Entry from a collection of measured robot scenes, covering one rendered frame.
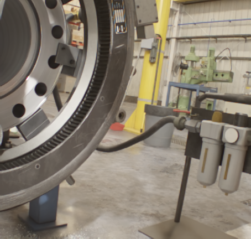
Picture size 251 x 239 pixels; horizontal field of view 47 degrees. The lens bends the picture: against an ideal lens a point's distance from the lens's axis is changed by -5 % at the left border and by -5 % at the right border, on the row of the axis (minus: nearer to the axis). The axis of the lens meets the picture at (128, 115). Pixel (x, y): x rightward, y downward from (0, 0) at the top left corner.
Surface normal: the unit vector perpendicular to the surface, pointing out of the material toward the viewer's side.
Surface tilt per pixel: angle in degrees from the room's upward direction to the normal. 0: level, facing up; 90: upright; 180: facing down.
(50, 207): 90
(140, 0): 90
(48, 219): 90
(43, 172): 90
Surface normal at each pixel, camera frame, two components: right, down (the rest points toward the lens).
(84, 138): 0.69, 0.15
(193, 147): -0.71, -0.05
